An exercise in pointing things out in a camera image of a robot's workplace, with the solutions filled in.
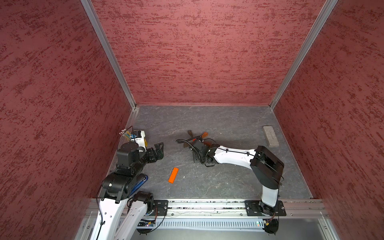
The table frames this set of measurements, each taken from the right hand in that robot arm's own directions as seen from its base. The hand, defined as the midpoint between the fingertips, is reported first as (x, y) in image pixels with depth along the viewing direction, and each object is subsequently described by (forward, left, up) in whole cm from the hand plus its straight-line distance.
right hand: (198, 158), depth 90 cm
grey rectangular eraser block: (+15, -51, -1) cm, 53 cm away
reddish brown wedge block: (+12, -7, -2) cm, 14 cm away
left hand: (-5, +21, +23) cm, 31 cm away
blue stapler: (-15, +33, 0) cm, 37 cm away
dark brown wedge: (+20, +5, 0) cm, 20 cm away
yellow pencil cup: (+13, +36, -2) cm, 38 cm away
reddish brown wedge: (+17, -5, 0) cm, 18 cm away
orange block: (-9, +15, -1) cm, 17 cm away
